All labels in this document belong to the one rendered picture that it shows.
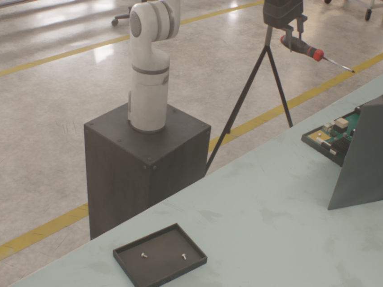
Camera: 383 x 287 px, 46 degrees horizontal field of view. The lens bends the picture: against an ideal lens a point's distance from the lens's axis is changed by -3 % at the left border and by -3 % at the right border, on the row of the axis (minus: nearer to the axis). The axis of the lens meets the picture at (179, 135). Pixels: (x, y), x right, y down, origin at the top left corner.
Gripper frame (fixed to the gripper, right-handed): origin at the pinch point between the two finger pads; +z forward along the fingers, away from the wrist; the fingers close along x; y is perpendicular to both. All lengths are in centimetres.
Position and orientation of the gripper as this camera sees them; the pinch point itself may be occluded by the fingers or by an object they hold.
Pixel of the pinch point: (295, 47)
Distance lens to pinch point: 93.7
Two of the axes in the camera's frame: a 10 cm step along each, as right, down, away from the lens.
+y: -6.4, -4.7, 6.0
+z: 2.1, 6.5, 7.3
